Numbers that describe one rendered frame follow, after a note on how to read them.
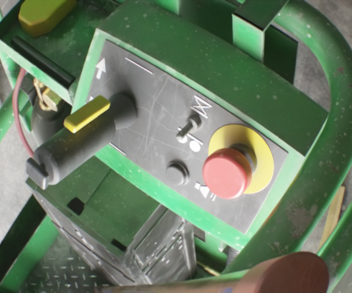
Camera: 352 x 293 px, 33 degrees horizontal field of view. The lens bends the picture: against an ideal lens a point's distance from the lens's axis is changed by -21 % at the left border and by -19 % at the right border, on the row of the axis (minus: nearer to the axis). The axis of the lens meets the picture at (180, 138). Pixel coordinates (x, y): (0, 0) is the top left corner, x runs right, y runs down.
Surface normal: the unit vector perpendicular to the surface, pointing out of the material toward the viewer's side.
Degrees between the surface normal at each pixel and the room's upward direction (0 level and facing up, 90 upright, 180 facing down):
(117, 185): 0
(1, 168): 0
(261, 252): 9
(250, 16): 0
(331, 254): 27
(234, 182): 58
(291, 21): 63
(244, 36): 90
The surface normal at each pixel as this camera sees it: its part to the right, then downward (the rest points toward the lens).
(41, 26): 0.18, 0.89
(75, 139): 0.61, -0.43
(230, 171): -0.53, 0.41
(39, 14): -0.04, -0.40
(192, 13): -0.59, 0.74
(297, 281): 0.18, -0.25
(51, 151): 0.43, -0.62
